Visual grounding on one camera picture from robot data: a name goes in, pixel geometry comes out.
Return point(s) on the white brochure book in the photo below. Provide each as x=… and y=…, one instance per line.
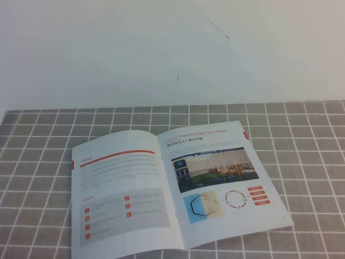
x=133, y=191

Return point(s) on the grey checked tablecloth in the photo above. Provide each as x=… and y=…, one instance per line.
x=301, y=146

